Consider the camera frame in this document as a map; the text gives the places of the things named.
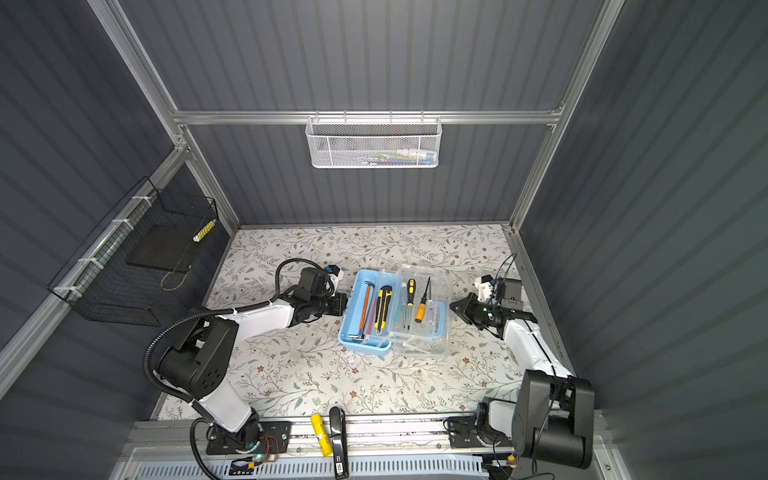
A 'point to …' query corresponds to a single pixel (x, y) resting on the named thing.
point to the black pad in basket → (168, 246)
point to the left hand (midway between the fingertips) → (351, 302)
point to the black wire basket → (100, 286)
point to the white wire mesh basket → (374, 145)
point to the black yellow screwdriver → (411, 293)
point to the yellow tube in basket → (197, 237)
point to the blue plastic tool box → (407, 310)
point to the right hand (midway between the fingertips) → (455, 307)
